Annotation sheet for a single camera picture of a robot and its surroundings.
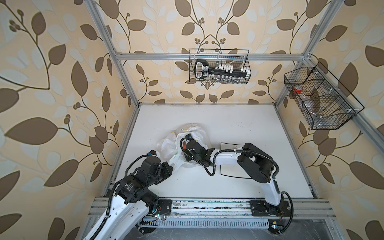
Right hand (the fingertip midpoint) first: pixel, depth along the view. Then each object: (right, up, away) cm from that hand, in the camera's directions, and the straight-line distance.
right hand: (185, 151), depth 93 cm
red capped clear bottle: (+67, +38, -5) cm, 77 cm away
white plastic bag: (-9, +4, -9) cm, 13 cm away
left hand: (-3, -4, -20) cm, 21 cm away
